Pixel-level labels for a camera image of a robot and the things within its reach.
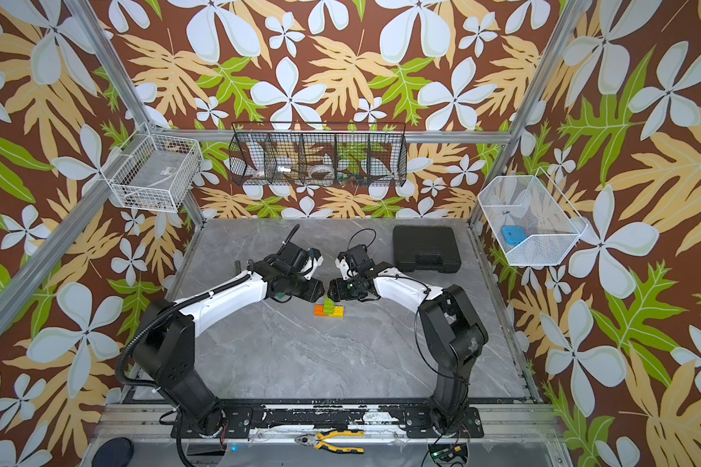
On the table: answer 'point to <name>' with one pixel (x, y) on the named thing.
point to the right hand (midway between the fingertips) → (334, 292)
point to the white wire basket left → (155, 171)
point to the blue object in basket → (513, 234)
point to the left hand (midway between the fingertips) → (320, 286)
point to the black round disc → (114, 452)
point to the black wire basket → (318, 154)
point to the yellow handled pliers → (315, 440)
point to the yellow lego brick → (338, 311)
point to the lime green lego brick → (328, 306)
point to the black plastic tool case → (425, 247)
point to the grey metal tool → (238, 268)
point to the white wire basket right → (533, 221)
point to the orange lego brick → (318, 311)
